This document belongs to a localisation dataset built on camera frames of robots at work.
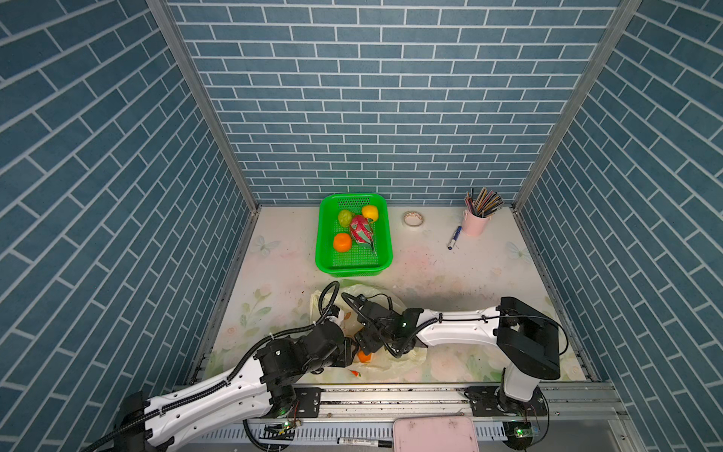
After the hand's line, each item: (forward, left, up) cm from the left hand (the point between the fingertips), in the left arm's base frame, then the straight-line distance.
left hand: (357, 351), depth 75 cm
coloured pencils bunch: (+51, -48, +6) cm, 70 cm away
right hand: (+7, -1, -4) cm, 9 cm away
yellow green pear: (+51, +6, -1) cm, 51 cm away
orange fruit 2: (-2, -2, 0) cm, 3 cm away
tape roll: (+55, -22, -7) cm, 60 cm away
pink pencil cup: (+46, -45, -1) cm, 64 cm away
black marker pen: (-20, -8, -7) cm, 22 cm away
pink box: (-18, -19, -5) cm, 27 cm away
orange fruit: (+39, +6, -2) cm, 40 cm away
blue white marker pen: (+45, -38, -6) cm, 59 cm away
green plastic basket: (+34, 0, -6) cm, 34 cm away
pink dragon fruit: (+42, -1, +1) cm, 42 cm away
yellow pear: (+54, -4, -1) cm, 54 cm away
